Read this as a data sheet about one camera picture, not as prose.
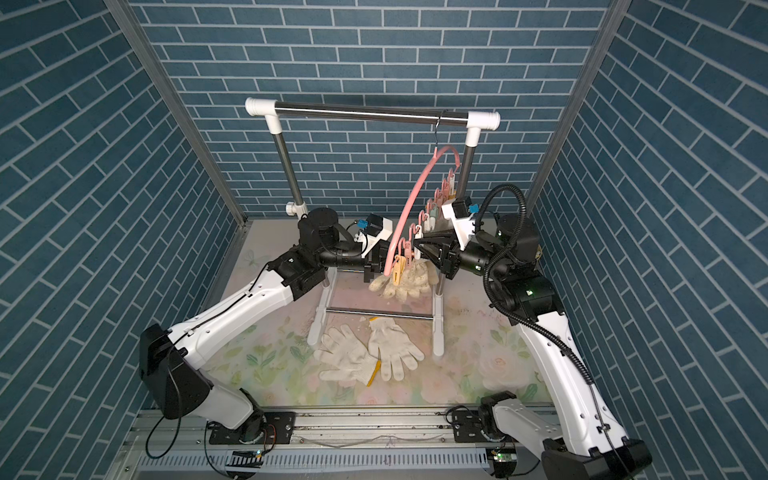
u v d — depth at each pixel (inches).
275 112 19.9
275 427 28.8
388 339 34.9
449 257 20.5
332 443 28.6
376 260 22.4
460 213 19.9
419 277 27.2
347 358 33.3
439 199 26.6
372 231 21.0
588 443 14.4
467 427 29.1
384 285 27.3
